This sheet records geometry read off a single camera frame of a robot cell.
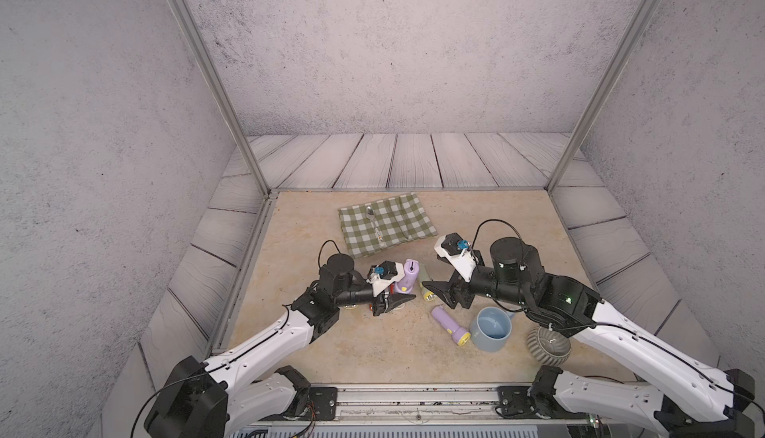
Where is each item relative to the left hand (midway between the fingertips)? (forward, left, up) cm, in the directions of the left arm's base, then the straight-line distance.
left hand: (412, 288), depth 71 cm
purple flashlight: (-5, -13, -18) cm, 22 cm away
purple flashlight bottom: (-2, +2, +5) cm, 6 cm away
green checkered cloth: (+35, +12, -19) cm, 41 cm away
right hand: (-1, -4, +10) cm, 11 cm away
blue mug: (-2, -23, -20) cm, 30 cm away
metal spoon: (+40, +12, -18) cm, 46 cm away
